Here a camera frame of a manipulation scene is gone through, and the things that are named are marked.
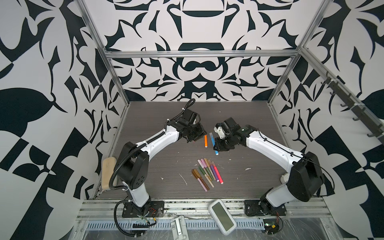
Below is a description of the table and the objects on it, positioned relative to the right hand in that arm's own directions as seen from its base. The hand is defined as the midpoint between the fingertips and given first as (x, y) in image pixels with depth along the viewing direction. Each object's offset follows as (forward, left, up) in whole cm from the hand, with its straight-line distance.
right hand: (214, 147), depth 82 cm
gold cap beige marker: (-6, +3, -12) cm, 13 cm away
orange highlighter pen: (+11, +3, -12) cm, 17 cm away
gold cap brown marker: (-10, +9, -12) cm, 18 cm away
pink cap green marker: (-6, +5, -11) cm, 14 cm away
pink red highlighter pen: (-13, -3, -12) cm, 18 cm away
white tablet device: (-31, -1, -8) cm, 32 cm away
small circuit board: (-34, -24, -14) cm, 44 cm away
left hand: (+8, +3, +4) cm, 9 cm away
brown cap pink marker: (-11, +11, -12) cm, 19 cm away
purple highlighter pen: (-7, +1, -12) cm, 13 cm away
